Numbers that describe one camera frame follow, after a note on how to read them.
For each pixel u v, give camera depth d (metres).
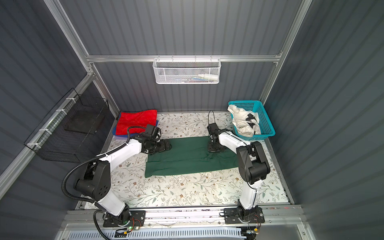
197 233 0.77
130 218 0.72
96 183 0.46
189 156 0.96
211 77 0.88
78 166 0.44
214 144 0.72
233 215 0.74
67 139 0.73
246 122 1.12
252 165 0.50
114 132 1.03
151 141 0.70
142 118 1.08
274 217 0.74
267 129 1.02
